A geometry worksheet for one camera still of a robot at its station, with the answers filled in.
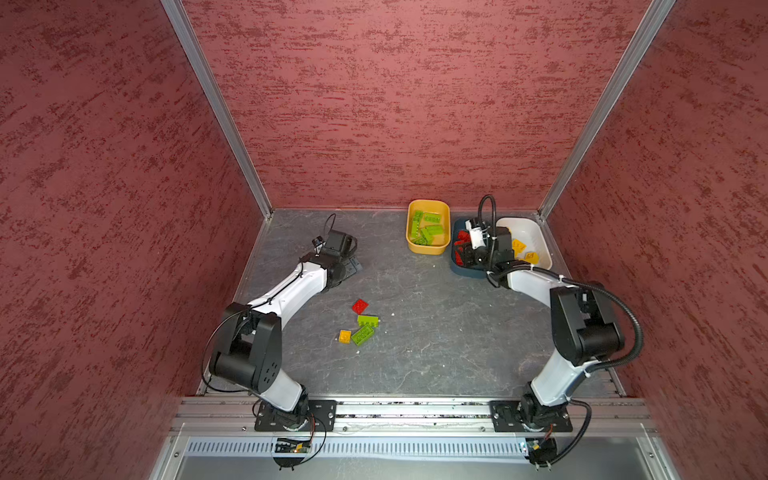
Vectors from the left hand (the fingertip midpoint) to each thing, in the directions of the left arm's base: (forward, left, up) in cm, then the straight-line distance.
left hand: (344, 275), depth 91 cm
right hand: (+10, -36, +1) cm, 38 cm away
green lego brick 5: (-11, -7, -8) cm, 15 cm away
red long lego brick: (+6, -37, +1) cm, 37 cm away
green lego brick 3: (+21, -29, -7) cm, 37 cm away
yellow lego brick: (+19, -62, -8) cm, 66 cm away
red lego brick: (-7, -5, -7) cm, 11 cm away
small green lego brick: (+21, -26, -7) cm, 34 cm away
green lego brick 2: (+24, -32, -5) cm, 40 cm away
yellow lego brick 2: (+14, -66, -8) cm, 68 cm away
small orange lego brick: (-16, -1, -9) cm, 18 cm away
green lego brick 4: (+24, -27, -5) cm, 36 cm away
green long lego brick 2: (-16, -6, -8) cm, 19 cm away
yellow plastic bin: (+19, -33, -6) cm, 38 cm away
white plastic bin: (+24, -67, -5) cm, 72 cm away
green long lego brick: (+32, -31, -7) cm, 46 cm away
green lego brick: (+32, -25, -6) cm, 41 cm away
